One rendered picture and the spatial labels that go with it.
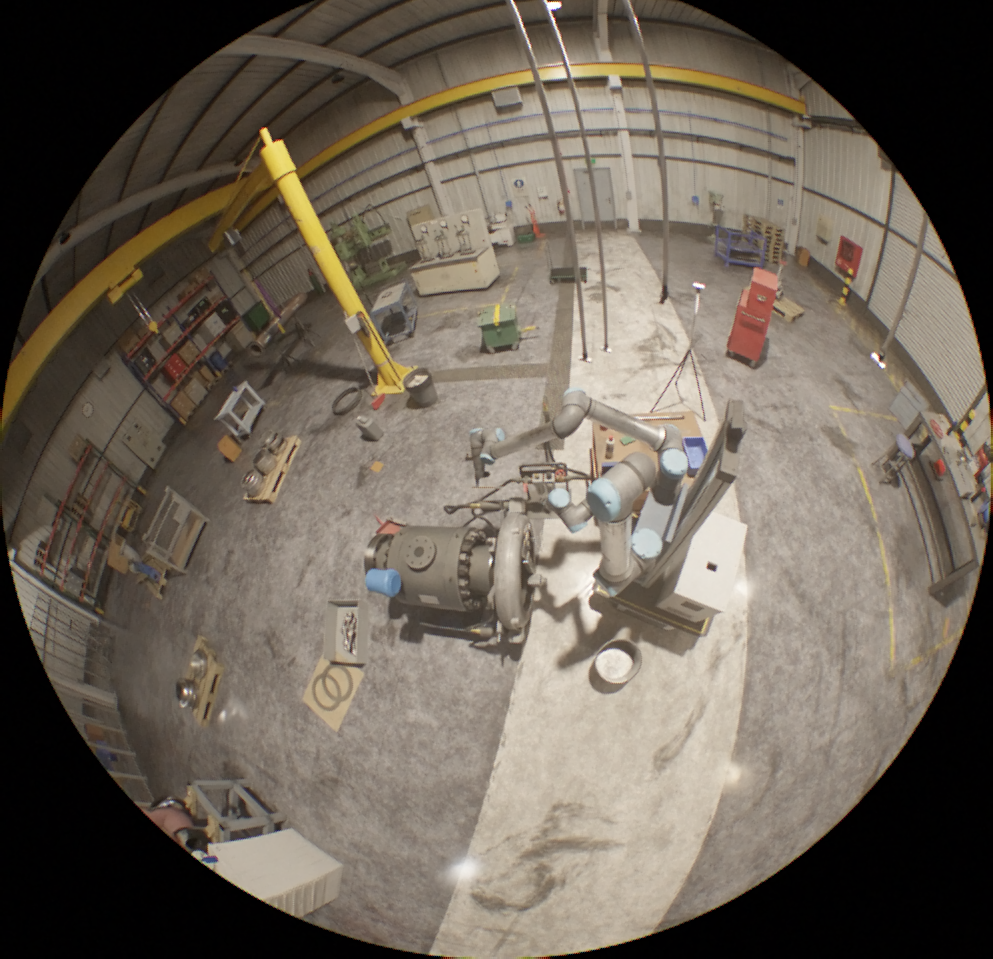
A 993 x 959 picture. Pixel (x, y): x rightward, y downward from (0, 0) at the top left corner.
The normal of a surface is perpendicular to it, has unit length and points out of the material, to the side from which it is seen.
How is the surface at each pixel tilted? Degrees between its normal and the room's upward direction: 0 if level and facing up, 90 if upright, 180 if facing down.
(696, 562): 0
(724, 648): 0
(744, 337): 90
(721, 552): 0
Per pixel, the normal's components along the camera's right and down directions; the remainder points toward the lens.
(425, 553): -0.24, -0.57
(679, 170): -0.21, 0.82
